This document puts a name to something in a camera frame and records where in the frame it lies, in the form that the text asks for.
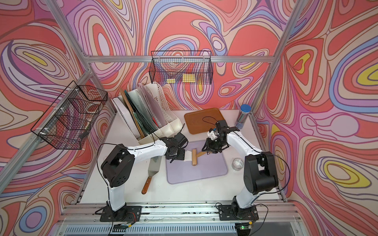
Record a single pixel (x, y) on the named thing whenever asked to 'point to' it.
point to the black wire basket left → (69, 129)
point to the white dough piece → (188, 156)
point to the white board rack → (173, 124)
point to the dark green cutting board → (139, 114)
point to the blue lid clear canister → (245, 109)
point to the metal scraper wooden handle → (154, 167)
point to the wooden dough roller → (195, 156)
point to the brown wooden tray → (202, 121)
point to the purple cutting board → (209, 165)
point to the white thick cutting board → (128, 112)
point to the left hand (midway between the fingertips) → (181, 157)
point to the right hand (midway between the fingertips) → (205, 153)
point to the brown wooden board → (132, 114)
